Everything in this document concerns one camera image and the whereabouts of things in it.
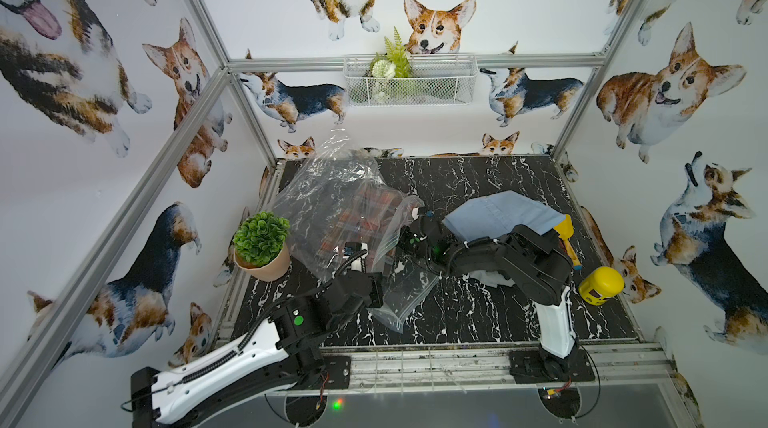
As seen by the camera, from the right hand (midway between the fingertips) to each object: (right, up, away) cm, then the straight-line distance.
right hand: (382, 234), depth 91 cm
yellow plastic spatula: (+60, 0, +8) cm, 61 cm away
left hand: (+3, -6, -18) cm, 20 cm away
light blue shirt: (+34, +6, 0) cm, 35 cm away
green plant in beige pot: (-32, -1, -11) cm, 34 cm away
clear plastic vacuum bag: (-28, +9, +19) cm, 35 cm away
